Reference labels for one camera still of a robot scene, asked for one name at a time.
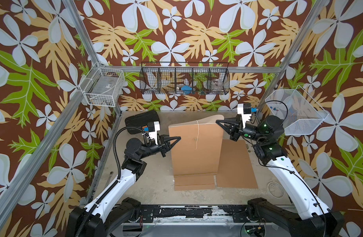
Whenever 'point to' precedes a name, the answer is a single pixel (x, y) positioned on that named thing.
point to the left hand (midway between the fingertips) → (179, 137)
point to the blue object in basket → (186, 89)
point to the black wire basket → (184, 78)
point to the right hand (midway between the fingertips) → (217, 123)
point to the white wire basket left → (103, 86)
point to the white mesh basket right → (300, 114)
